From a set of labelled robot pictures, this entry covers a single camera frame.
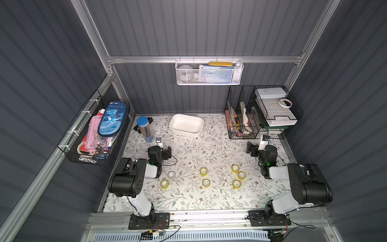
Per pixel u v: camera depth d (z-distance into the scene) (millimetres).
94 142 670
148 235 721
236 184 852
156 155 751
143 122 889
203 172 901
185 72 841
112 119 695
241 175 885
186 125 1130
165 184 851
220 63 898
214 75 870
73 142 620
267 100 1020
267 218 680
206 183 860
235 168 912
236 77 871
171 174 889
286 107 973
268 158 720
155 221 719
